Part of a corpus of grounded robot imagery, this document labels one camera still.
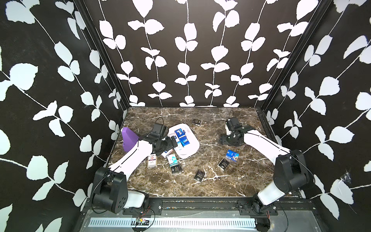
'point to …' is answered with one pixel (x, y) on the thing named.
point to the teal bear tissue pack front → (172, 160)
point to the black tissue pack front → (199, 175)
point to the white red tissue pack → (152, 160)
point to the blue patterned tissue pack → (232, 155)
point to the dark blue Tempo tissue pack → (184, 140)
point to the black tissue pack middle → (177, 168)
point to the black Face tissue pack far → (197, 123)
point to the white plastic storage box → (191, 148)
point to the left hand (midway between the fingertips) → (173, 144)
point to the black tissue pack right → (223, 164)
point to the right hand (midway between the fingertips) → (222, 139)
